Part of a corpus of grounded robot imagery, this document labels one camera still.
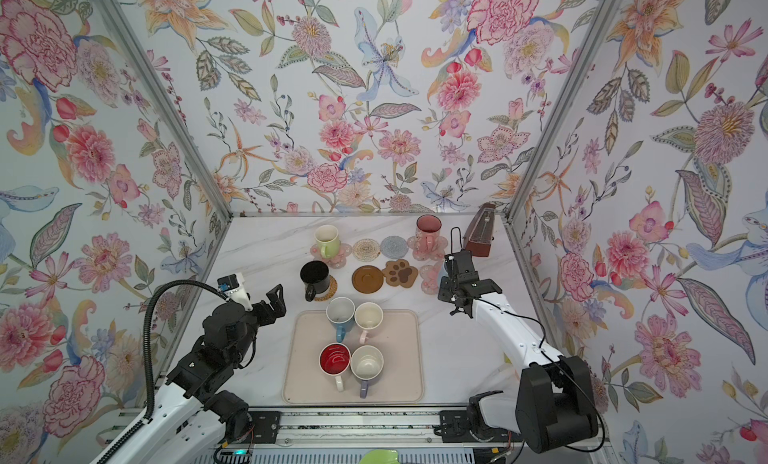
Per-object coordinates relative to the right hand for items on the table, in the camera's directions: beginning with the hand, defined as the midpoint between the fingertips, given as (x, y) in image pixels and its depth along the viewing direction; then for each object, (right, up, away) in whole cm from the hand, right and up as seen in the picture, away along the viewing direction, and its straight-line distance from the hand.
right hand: (451, 286), depth 88 cm
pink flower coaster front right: (-4, +1, +15) cm, 16 cm away
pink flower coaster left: (-36, +6, +19) cm, 41 cm away
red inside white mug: (-33, -19, -6) cm, 39 cm away
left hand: (-48, 0, -11) cm, 49 cm away
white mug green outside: (-39, +14, +13) cm, 43 cm away
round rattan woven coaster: (-37, -3, +11) cm, 39 cm away
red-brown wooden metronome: (+13, +15, +16) cm, 25 cm away
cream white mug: (-24, -9, 0) cm, 26 cm away
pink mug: (-4, +18, +16) cm, 24 cm away
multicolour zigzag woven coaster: (-26, +10, +22) cm, 36 cm away
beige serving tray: (-15, -16, +3) cm, 22 cm away
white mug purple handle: (-25, -21, -4) cm, 33 cm away
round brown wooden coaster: (-25, +1, +13) cm, 29 cm away
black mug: (-41, +3, +4) cm, 41 cm away
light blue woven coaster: (-16, +11, +22) cm, 30 cm away
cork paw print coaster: (-14, +2, +16) cm, 21 cm away
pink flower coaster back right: (-3, +8, +19) cm, 21 cm away
